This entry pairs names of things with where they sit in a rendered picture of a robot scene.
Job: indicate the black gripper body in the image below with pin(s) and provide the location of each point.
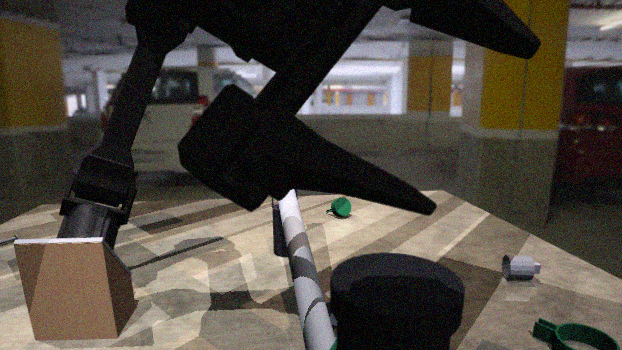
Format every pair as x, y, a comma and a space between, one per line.
313, 36

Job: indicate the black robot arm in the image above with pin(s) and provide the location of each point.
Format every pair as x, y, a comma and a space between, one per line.
106, 173

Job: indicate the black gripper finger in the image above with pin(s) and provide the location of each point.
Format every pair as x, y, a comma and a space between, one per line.
287, 154
487, 23

